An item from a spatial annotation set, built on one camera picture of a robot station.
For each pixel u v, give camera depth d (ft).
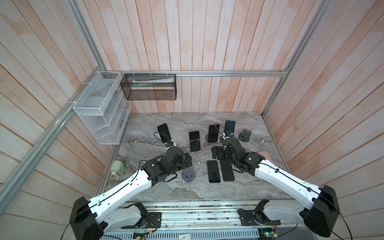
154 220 2.40
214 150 2.35
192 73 3.14
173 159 1.81
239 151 1.91
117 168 2.75
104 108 2.38
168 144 2.25
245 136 3.39
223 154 2.34
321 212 1.25
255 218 2.17
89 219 1.25
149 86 3.40
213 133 3.21
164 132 3.31
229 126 3.21
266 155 3.25
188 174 2.75
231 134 2.25
